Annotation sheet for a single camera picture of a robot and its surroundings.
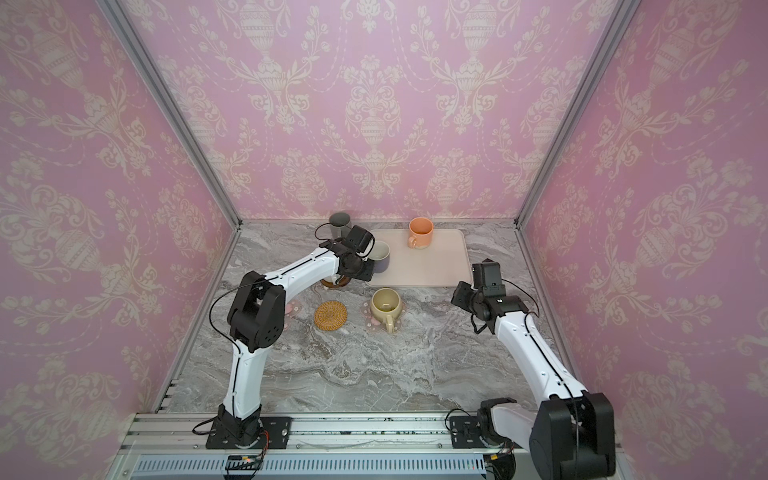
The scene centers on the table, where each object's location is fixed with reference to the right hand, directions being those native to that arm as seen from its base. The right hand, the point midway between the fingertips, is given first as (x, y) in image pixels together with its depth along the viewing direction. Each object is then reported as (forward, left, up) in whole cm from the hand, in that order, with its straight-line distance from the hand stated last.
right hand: (463, 293), depth 85 cm
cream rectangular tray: (+20, +2, -12) cm, 23 cm away
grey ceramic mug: (+29, +38, 0) cm, 48 cm away
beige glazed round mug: (+3, +23, -10) cm, 25 cm away
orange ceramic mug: (+32, +9, -6) cm, 33 cm away
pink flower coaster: (-16, +41, +23) cm, 49 cm away
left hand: (+13, +28, -6) cm, 31 cm away
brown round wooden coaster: (+5, +35, 0) cm, 35 cm away
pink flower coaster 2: (-4, +24, -11) cm, 27 cm away
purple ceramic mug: (+18, +24, -4) cm, 30 cm away
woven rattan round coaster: (+1, +40, -11) cm, 42 cm away
